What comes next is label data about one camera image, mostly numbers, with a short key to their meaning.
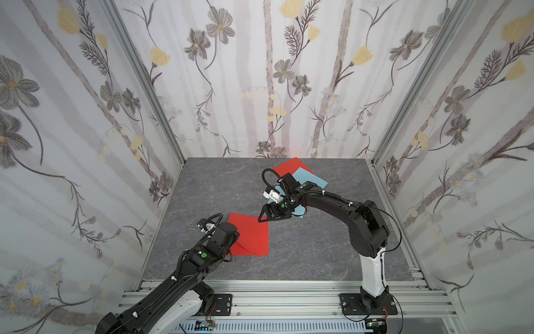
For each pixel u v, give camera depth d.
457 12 0.69
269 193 0.84
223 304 0.73
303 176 1.16
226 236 0.61
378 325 0.72
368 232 0.51
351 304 0.74
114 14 0.69
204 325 0.71
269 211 0.78
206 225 0.70
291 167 1.19
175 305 0.50
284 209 0.78
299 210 0.78
